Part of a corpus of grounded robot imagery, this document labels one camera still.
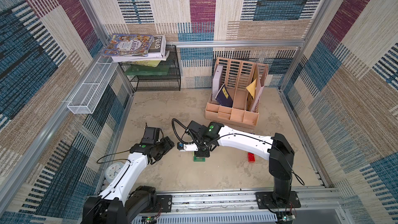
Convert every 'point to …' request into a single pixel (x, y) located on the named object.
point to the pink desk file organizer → (237, 87)
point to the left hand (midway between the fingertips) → (170, 145)
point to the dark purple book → (224, 97)
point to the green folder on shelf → (147, 70)
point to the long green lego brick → (199, 159)
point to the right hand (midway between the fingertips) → (196, 148)
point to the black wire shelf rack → (171, 81)
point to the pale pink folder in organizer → (258, 100)
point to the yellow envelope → (251, 88)
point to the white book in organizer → (216, 81)
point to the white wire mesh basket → (85, 99)
